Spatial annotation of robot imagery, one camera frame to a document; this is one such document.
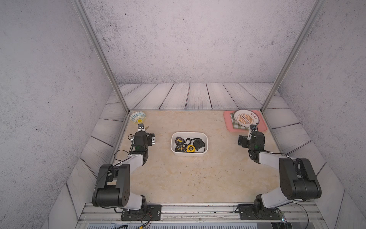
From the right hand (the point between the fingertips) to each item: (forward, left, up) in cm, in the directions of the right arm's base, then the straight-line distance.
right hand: (249, 135), depth 94 cm
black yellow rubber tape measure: (-8, +45, -4) cm, 46 cm away
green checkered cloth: (+15, +4, -8) cm, 17 cm away
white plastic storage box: (-2, +39, -7) cm, 40 cm away
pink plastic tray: (+14, +9, -10) cm, 19 cm away
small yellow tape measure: (-7, +38, -6) cm, 39 cm away
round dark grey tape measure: (-1, +46, -5) cm, 46 cm away
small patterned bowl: (+22, +80, -5) cm, 83 cm away
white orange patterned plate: (+22, -6, -8) cm, 24 cm away
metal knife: (+13, +72, -8) cm, 74 cm away
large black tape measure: (-3, +33, -4) cm, 34 cm away
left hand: (-1, +67, +4) cm, 67 cm away
